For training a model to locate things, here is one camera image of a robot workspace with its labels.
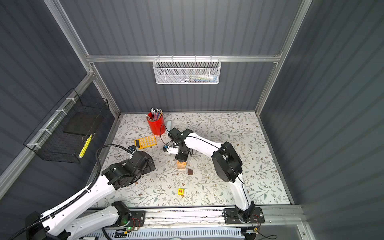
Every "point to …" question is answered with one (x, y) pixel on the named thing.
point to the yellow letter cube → (180, 191)
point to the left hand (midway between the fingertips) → (147, 164)
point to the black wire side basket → (65, 137)
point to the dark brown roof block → (190, 171)
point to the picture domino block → (181, 165)
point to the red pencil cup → (157, 127)
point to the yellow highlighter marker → (86, 145)
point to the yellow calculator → (145, 142)
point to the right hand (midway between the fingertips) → (183, 157)
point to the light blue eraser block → (169, 125)
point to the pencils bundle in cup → (154, 114)
